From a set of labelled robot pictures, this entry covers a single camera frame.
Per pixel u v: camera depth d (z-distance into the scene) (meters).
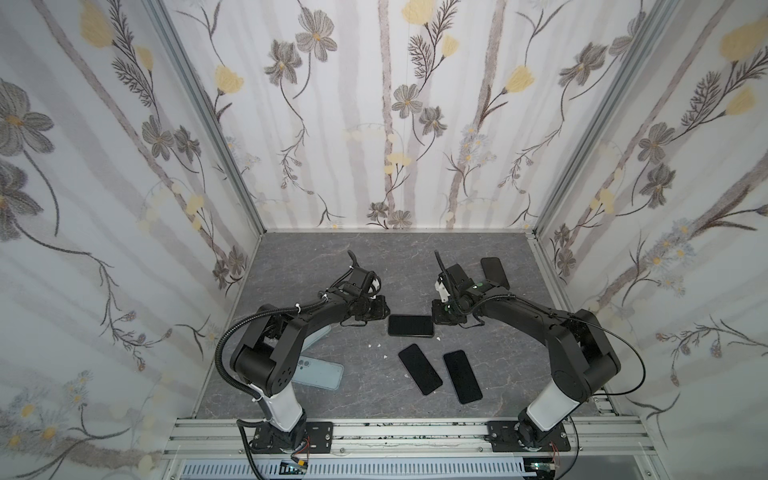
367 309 0.80
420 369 0.85
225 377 0.46
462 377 0.84
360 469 0.70
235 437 0.70
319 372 0.86
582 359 0.46
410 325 0.95
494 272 1.10
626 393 0.45
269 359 0.47
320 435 0.74
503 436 0.73
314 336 0.93
